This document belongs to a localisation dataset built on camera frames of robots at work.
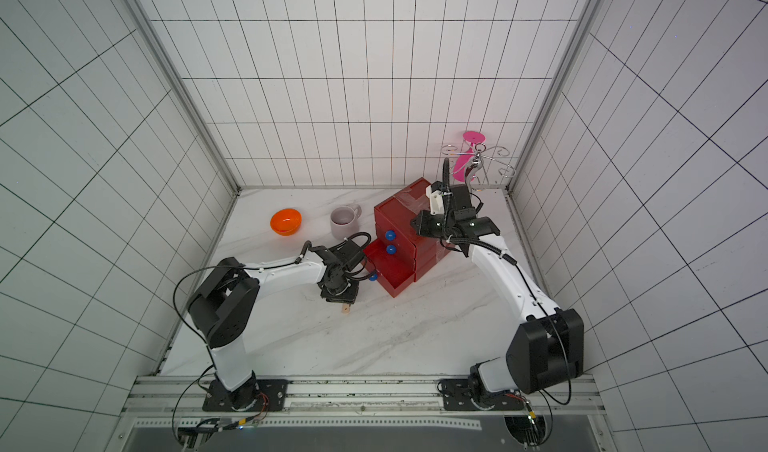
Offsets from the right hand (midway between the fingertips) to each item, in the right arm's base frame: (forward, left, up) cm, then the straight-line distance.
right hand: (415, 222), depth 84 cm
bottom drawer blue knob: (-12, +12, -11) cm, 20 cm away
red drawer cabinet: (-6, +4, -9) cm, 12 cm away
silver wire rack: (+19, -17, +7) cm, 26 cm away
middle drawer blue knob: (-4, +7, -8) cm, 11 cm away
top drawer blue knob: (-5, +7, 0) cm, 8 cm away
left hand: (-18, +21, -19) cm, 33 cm away
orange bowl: (+10, +46, -16) cm, 49 cm away
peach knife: (-19, +20, -19) cm, 33 cm away
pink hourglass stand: (+33, -17, -6) cm, 38 cm away
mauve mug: (+13, +25, -17) cm, 33 cm away
